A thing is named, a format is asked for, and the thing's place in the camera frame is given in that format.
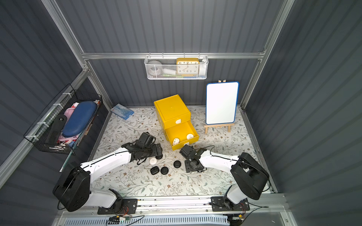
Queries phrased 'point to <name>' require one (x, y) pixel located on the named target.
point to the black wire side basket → (69, 97)
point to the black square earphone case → (154, 170)
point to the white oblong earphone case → (176, 141)
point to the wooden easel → (229, 125)
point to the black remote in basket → (56, 130)
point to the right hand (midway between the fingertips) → (192, 166)
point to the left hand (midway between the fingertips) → (157, 151)
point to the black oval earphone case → (164, 170)
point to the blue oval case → (79, 118)
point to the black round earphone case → (177, 164)
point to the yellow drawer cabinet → (174, 116)
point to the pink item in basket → (68, 112)
